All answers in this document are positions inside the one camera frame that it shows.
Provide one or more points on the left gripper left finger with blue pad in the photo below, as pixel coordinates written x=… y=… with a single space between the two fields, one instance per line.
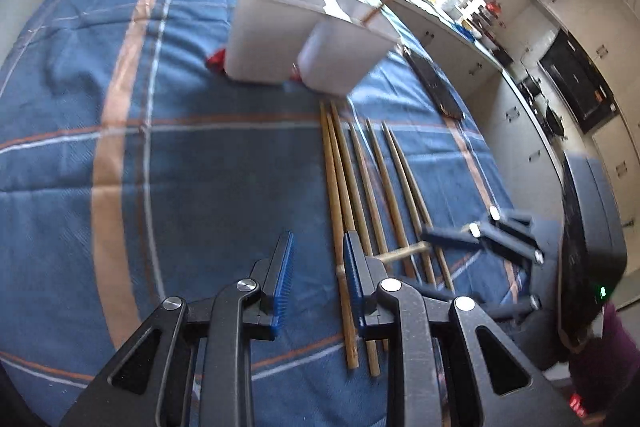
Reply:
x=274 y=277

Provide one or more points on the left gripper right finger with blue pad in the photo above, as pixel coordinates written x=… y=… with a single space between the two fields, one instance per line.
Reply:
x=370 y=305

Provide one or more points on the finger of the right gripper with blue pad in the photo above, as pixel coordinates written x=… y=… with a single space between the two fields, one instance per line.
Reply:
x=510 y=218
x=462 y=240

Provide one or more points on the wooden chopstick seven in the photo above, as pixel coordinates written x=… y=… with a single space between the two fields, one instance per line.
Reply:
x=419 y=212

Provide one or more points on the wooden chopstick six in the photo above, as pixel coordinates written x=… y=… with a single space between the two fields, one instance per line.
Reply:
x=403 y=176

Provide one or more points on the wooden chopstick two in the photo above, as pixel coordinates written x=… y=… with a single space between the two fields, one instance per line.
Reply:
x=348 y=219

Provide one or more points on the wooden chopstick five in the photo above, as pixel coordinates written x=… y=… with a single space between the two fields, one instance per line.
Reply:
x=390 y=197

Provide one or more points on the wooden chopstick three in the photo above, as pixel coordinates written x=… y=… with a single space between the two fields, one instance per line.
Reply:
x=357 y=210

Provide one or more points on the wooden chopstick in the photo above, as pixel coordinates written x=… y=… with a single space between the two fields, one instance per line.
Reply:
x=374 y=12

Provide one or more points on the wooden chopstick four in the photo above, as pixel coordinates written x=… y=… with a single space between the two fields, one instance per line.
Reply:
x=376 y=222

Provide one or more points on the wooden chopstick one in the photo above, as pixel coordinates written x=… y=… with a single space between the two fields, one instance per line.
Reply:
x=335 y=212

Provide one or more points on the white kitchen counter cabinets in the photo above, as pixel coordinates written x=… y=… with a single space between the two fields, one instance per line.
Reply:
x=529 y=163

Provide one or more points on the black smartphone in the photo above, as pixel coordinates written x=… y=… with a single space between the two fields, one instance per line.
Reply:
x=436 y=88

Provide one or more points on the black range hood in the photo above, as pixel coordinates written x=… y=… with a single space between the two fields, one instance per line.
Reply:
x=580 y=83

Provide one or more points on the blue plaid tablecloth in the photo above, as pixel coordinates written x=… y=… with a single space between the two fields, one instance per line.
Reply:
x=131 y=172

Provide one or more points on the red object behind holder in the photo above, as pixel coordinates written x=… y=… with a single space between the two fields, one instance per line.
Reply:
x=215 y=62

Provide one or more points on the white two-compartment utensil holder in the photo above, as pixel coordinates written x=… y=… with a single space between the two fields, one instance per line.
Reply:
x=331 y=44

